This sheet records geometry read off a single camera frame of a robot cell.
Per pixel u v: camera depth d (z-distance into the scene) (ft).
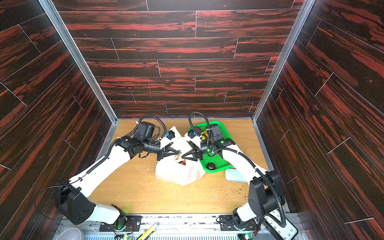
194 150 2.18
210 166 2.90
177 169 2.51
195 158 2.25
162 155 2.10
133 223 2.41
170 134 2.02
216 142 2.12
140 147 1.98
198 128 3.31
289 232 2.26
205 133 2.27
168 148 2.18
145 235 2.27
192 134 2.15
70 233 2.18
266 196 1.39
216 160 3.15
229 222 2.42
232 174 2.92
